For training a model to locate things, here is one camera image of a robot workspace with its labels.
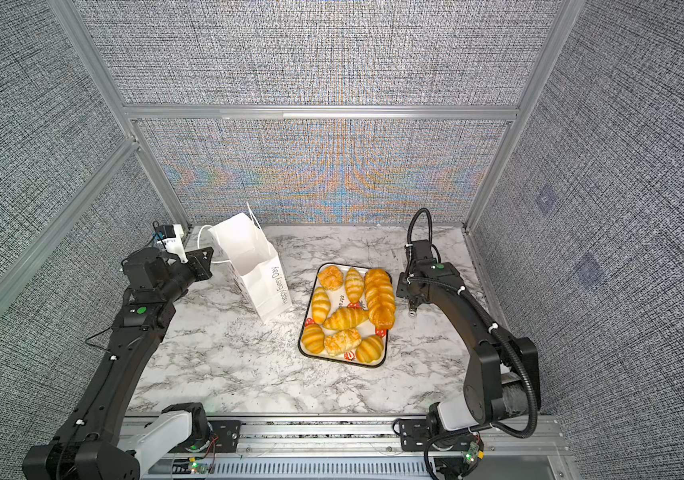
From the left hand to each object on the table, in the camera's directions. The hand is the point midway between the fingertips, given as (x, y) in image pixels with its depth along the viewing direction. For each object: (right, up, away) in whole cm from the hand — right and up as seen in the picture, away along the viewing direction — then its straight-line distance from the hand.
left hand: (213, 248), depth 76 cm
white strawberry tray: (+32, -17, +22) cm, 42 cm away
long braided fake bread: (+45, -16, +19) cm, 51 cm away
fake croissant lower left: (+24, -26, +10) cm, 37 cm away
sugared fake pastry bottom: (+33, -26, +9) cm, 43 cm away
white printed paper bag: (+3, -5, +24) cm, 25 cm away
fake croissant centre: (+34, -21, +14) cm, 42 cm away
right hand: (+53, -12, +12) cm, 55 cm away
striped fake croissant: (+37, -12, +22) cm, 45 cm away
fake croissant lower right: (+41, -28, +8) cm, 50 cm away
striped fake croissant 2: (+26, -18, +18) cm, 36 cm away
